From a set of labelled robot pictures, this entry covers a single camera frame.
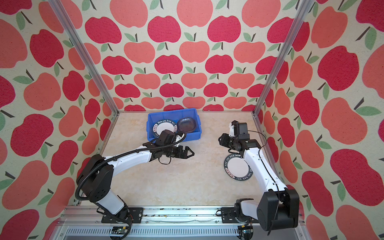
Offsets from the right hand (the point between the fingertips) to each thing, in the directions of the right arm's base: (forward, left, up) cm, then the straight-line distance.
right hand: (225, 139), depth 84 cm
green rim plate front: (+17, +44, -13) cm, 49 cm away
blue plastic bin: (+28, +35, -13) cm, 46 cm away
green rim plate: (-9, -10, -17) cm, 22 cm away
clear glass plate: (+20, +26, -14) cm, 36 cm away
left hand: (-9, +19, -5) cm, 21 cm away
